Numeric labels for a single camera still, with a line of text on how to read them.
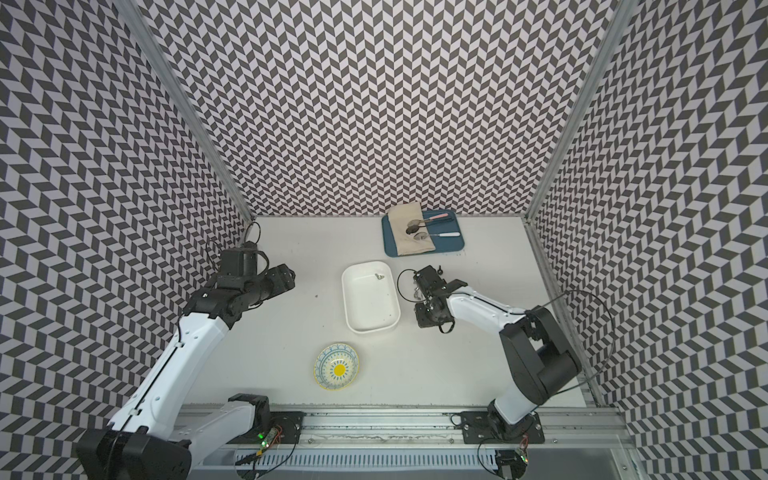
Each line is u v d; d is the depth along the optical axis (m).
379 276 1.02
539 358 0.45
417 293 0.77
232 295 0.53
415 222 1.15
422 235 1.12
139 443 0.38
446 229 1.14
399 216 1.18
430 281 0.72
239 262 0.57
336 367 0.82
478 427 0.72
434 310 0.65
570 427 0.75
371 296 0.97
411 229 1.14
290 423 0.74
